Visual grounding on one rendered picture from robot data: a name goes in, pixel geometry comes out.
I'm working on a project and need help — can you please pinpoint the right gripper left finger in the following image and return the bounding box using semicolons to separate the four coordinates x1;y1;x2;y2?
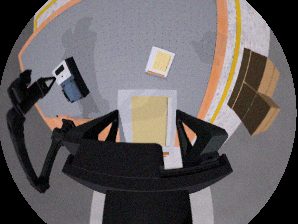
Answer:
66;109;119;142

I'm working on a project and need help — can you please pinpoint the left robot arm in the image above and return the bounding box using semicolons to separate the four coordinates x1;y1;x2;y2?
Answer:
6;69;75;193

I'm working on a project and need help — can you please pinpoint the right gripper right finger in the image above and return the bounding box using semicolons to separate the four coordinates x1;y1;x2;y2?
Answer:
176;109;228;168

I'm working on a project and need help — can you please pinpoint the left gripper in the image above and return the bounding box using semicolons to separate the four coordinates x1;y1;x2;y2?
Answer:
27;76;56;105

